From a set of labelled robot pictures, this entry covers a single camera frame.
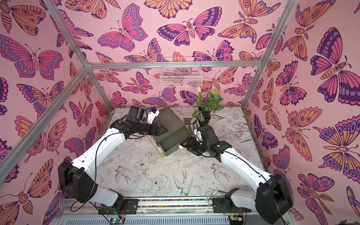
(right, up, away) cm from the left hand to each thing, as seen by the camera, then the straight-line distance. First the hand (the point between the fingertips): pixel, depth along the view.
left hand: (164, 129), depth 79 cm
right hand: (+9, -10, -2) cm, 14 cm away
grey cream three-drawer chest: (+4, +6, +10) cm, 13 cm away
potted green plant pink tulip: (+26, +16, +9) cm, 32 cm away
